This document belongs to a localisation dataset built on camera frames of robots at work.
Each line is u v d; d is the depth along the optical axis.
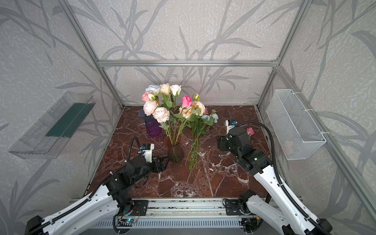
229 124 0.61
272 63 0.94
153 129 1.01
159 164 0.68
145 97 0.66
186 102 0.61
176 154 0.85
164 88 0.71
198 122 1.04
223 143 0.63
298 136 0.60
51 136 0.64
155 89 0.68
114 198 0.53
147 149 0.67
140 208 0.73
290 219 0.39
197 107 0.68
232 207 0.73
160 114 0.63
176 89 0.71
